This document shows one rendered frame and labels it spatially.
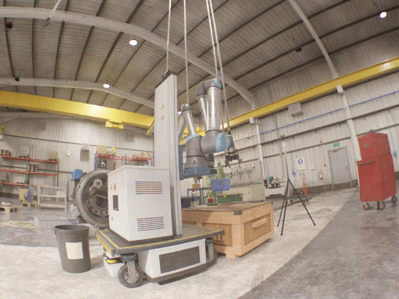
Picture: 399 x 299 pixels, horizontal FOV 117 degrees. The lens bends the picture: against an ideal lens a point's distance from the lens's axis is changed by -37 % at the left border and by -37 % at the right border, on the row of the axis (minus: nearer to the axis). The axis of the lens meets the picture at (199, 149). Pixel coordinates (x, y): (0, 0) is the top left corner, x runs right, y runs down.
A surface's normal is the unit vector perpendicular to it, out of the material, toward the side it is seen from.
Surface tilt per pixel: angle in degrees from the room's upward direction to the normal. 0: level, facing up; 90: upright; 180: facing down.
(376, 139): 90
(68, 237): 93
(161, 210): 90
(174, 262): 90
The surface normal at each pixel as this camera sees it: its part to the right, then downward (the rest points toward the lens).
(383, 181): 0.18, -0.22
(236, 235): -0.69, -0.12
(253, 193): 0.51, -0.22
